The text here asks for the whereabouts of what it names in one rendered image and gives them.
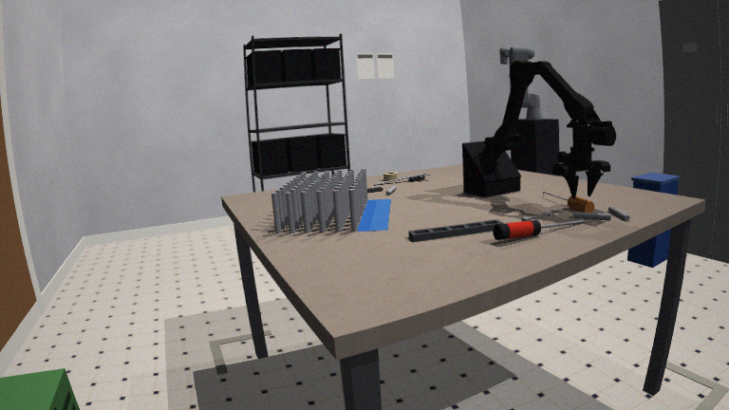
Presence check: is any orange-brown tool handle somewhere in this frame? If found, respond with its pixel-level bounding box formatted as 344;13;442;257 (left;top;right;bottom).
543;192;594;213

